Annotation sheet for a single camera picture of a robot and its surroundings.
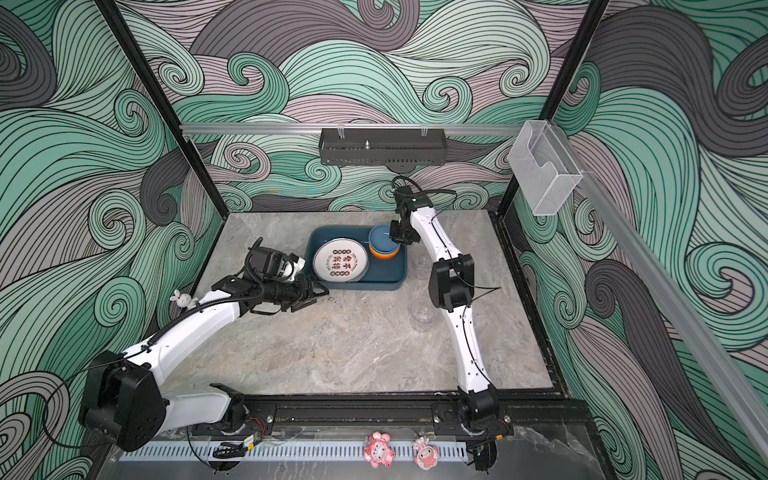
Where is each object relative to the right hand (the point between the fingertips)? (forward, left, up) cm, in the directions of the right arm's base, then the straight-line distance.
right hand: (400, 239), depth 102 cm
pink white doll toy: (-61, -4, -3) cm, 61 cm away
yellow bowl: (-6, +6, -2) cm, 8 cm away
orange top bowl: (-6, +5, -3) cm, 9 cm away
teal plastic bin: (-12, +7, -4) cm, 14 cm away
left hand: (-26, +22, +9) cm, 35 cm away
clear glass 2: (-26, -6, -5) cm, 27 cm away
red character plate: (-6, +21, -5) cm, 22 cm away
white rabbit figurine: (-25, +66, +1) cm, 70 cm away
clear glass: (-9, -7, -5) cm, 12 cm away
